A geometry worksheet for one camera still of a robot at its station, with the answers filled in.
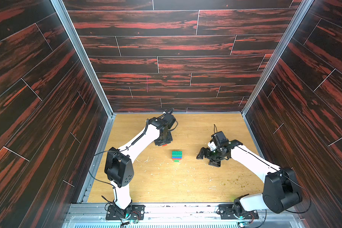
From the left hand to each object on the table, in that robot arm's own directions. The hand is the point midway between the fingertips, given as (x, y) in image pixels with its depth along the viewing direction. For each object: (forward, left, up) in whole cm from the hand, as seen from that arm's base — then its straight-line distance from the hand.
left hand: (168, 142), depth 86 cm
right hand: (-7, -23, -7) cm, 25 cm away
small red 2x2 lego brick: (-3, +2, +2) cm, 4 cm away
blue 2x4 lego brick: (-4, -6, -12) cm, 14 cm away
